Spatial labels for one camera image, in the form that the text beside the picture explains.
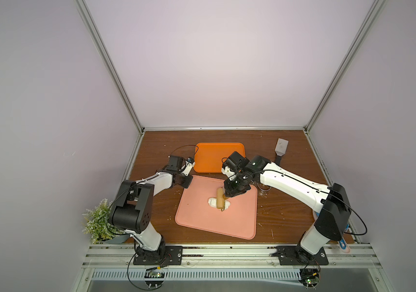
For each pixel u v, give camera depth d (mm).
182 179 867
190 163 873
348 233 799
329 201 432
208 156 1028
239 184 655
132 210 461
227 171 740
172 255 729
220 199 833
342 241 740
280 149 1101
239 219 828
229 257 742
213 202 846
